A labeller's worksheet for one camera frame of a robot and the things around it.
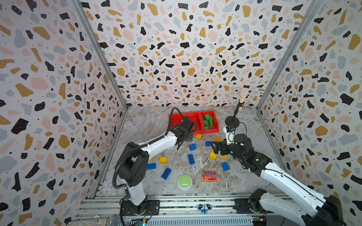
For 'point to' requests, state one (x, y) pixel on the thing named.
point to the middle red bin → (195, 117)
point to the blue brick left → (151, 166)
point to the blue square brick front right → (225, 166)
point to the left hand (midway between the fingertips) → (190, 132)
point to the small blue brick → (208, 143)
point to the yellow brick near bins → (198, 136)
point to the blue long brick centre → (191, 159)
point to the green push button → (185, 181)
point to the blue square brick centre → (192, 147)
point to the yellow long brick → (218, 139)
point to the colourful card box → (209, 176)
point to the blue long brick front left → (166, 173)
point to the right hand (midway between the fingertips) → (217, 139)
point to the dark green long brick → (206, 123)
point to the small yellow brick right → (224, 157)
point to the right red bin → (216, 125)
